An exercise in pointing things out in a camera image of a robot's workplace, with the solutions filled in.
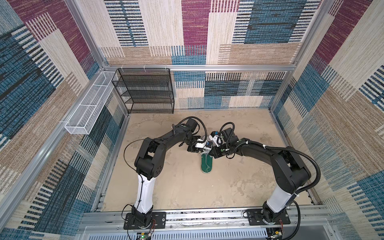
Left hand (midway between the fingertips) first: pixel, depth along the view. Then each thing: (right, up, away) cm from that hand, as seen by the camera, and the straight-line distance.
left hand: (201, 144), depth 95 cm
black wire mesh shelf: (-39, +37, +14) cm, 56 cm away
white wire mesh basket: (-56, +15, -25) cm, 63 cm away
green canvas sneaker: (+2, -12, -10) cm, 16 cm away
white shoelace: (+3, -4, -4) cm, 6 cm away
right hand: (+6, -5, -5) cm, 9 cm away
